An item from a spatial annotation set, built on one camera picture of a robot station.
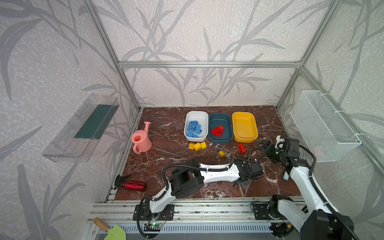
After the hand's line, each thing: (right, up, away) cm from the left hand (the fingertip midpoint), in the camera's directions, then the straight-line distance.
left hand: (242, 181), depth 83 cm
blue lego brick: (-29, +32, +25) cm, 50 cm away
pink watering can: (-58, +21, +6) cm, 62 cm away
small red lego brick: (-9, +29, +22) cm, 37 cm away
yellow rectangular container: (+8, +29, +23) cm, 38 cm away
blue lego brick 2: (-25, +28, +19) cm, 42 cm away
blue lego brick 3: (-31, +26, +19) cm, 45 cm away
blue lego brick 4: (-28, +24, +19) cm, 41 cm away
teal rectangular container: (-5, +35, +28) cm, 45 cm away
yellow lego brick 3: (-21, +18, +14) cm, 31 cm away
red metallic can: (-59, 0, -4) cm, 59 cm away
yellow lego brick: (-30, +17, +15) cm, 38 cm away
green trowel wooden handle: (-63, -18, -15) cm, 67 cm away
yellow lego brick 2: (-25, +17, +13) cm, 33 cm away
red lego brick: (+4, +16, +13) cm, 21 cm away
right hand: (+11, +19, +2) cm, 23 cm away
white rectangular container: (-22, +37, +32) cm, 54 cm away
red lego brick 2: (-12, +26, +19) cm, 35 cm away
